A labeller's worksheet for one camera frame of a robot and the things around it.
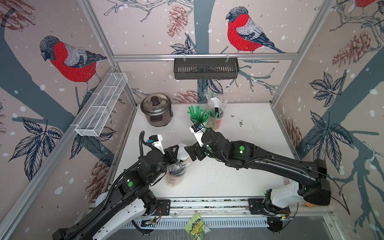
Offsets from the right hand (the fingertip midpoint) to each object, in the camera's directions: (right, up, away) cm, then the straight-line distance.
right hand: (192, 141), depth 67 cm
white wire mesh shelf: (-48, +9, +4) cm, 49 cm away
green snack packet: (+2, -40, +1) cm, 41 cm away
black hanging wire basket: (+9, +45, +37) cm, 59 cm away
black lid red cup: (+14, +10, +22) cm, 28 cm away
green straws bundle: (+4, +12, +29) cm, 31 cm away
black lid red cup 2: (-8, -14, -2) cm, 16 cm away
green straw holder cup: (+2, +8, +23) cm, 25 cm away
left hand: (-5, -2, 0) cm, 5 cm away
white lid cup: (+15, +21, +31) cm, 40 cm away
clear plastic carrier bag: (+24, +26, +55) cm, 65 cm away
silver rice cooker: (-23, +16, +27) cm, 39 cm away
